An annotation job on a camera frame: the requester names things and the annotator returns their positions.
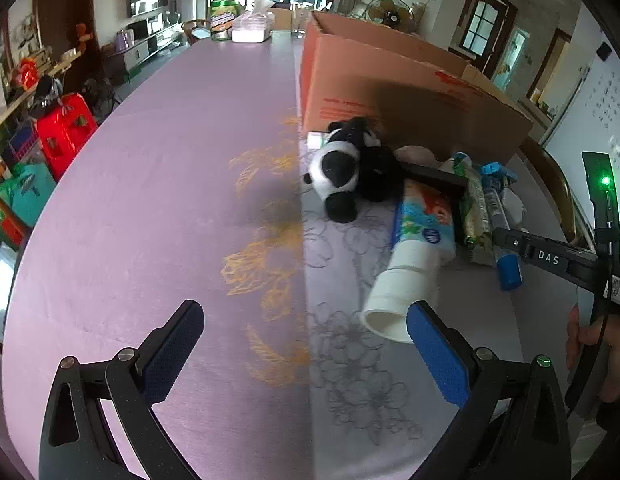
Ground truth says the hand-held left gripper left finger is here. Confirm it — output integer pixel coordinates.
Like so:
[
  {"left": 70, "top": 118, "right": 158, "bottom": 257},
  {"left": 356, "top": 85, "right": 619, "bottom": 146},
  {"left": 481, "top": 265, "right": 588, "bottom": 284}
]
[{"left": 38, "top": 300, "right": 206, "bottom": 480}]

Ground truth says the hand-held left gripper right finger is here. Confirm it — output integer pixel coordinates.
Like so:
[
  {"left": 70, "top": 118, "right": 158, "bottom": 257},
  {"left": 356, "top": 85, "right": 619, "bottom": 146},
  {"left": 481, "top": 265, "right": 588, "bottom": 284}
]
[{"left": 406, "top": 301, "right": 573, "bottom": 480}]

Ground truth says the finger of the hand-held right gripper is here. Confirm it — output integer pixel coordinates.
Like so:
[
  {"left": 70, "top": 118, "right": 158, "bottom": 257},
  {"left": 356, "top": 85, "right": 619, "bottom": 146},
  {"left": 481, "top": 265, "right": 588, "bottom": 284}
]
[
  {"left": 491, "top": 227, "right": 531, "bottom": 261},
  {"left": 397, "top": 160, "right": 471, "bottom": 246}
]

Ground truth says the clear tube with blue cap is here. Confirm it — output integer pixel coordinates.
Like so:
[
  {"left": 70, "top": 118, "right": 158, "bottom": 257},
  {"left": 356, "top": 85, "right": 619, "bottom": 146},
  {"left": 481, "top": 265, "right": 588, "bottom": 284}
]
[{"left": 484, "top": 185, "right": 523, "bottom": 292}]

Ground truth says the green snack packet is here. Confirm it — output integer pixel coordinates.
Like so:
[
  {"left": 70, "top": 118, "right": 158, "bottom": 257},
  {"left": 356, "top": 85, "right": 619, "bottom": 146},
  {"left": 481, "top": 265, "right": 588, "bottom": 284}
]
[{"left": 452, "top": 152, "right": 496, "bottom": 263}]

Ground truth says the brown cardboard box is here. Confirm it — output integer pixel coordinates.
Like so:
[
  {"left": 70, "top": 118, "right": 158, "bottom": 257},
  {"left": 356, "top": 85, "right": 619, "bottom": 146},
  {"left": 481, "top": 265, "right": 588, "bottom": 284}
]
[{"left": 297, "top": 10, "right": 535, "bottom": 166}]

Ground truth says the large tube with white cap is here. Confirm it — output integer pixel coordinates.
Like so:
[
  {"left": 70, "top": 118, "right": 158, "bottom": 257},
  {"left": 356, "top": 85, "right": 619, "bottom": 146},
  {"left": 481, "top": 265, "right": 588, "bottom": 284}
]
[{"left": 360, "top": 180, "right": 458, "bottom": 345}]

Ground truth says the black and white panda plush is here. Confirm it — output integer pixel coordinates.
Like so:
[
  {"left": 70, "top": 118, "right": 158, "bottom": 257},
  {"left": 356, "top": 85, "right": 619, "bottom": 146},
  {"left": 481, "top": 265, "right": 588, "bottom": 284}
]
[{"left": 302, "top": 116, "right": 406, "bottom": 223}]

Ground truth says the person's right hand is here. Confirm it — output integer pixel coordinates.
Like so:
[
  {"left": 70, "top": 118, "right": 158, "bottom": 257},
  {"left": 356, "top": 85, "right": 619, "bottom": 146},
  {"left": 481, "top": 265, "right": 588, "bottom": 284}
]
[{"left": 565, "top": 305, "right": 620, "bottom": 405}]

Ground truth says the light blue plastic toy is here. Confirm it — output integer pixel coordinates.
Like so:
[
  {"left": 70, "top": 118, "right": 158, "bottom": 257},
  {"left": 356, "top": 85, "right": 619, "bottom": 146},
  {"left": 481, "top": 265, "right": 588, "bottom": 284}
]
[{"left": 480, "top": 161, "right": 518, "bottom": 191}]

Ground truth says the wooden chair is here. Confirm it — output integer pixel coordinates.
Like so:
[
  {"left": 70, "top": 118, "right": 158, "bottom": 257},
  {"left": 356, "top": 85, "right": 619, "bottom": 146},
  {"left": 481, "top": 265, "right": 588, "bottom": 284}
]
[{"left": 520, "top": 137, "right": 578, "bottom": 246}]

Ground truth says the brown door with glass panes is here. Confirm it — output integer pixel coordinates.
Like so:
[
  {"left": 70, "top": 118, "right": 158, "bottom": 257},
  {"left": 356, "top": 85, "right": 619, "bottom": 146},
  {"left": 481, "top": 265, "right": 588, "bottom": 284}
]
[{"left": 460, "top": 0, "right": 518, "bottom": 76}]

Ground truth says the white whiteboard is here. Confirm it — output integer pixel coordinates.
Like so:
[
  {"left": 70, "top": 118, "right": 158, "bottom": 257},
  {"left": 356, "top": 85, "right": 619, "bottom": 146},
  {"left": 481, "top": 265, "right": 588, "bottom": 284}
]
[{"left": 542, "top": 5, "right": 620, "bottom": 261}]

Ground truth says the standing electric fan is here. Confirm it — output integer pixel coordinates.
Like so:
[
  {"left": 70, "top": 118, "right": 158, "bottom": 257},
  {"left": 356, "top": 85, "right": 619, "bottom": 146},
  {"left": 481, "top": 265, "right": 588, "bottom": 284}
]
[{"left": 362, "top": 0, "right": 416, "bottom": 33}]

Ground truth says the clear drinking glass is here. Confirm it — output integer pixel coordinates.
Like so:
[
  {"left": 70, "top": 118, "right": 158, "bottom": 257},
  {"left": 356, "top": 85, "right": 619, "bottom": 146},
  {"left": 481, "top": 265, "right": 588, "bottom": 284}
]
[{"left": 290, "top": 4, "right": 311, "bottom": 40}]

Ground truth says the white tissue box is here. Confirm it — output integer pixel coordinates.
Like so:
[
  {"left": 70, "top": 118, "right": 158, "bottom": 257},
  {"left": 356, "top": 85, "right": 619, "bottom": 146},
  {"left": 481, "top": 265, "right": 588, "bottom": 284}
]
[{"left": 231, "top": 0, "right": 276, "bottom": 43}]

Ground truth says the red plastic stool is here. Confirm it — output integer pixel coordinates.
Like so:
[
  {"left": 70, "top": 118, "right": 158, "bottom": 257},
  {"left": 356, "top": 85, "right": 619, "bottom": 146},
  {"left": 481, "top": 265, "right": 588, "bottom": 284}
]
[{"left": 35, "top": 94, "right": 98, "bottom": 181}]

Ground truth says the green lidded jar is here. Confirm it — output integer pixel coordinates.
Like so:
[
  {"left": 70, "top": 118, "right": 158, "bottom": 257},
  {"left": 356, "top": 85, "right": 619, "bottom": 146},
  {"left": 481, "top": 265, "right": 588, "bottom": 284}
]
[{"left": 209, "top": 0, "right": 243, "bottom": 41}]

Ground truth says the cluttered wooden shelf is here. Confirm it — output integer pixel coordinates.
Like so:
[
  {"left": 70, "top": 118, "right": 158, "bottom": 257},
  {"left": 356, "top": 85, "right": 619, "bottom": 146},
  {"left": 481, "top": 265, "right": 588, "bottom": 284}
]
[{"left": 0, "top": 10, "right": 101, "bottom": 136}]

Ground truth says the television cabinet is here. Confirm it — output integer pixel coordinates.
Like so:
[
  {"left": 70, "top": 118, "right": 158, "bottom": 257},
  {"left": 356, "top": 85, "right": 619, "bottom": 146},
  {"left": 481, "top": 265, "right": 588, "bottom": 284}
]
[{"left": 107, "top": 22, "right": 186, "bottom": 81}]

